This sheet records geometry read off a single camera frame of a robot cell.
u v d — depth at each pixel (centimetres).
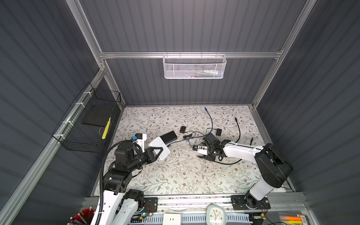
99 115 76
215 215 69
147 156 59
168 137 101
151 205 72
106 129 71
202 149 81
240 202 73
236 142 99
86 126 74
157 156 63
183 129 104
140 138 63
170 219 67
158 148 66
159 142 69
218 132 102
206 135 76
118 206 47
